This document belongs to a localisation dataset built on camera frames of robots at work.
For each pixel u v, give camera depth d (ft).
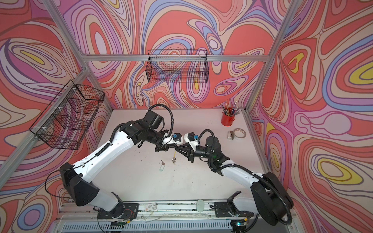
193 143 2.15
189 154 2.26
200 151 2.19
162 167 2.90
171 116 1.89
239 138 3.33
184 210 2.46
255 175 1.52
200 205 2.44
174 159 2.42
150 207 2.42
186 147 2.29
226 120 3.52
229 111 3.43
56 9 2.28
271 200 1.36
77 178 1.33
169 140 1.87
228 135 3.29
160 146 2.11
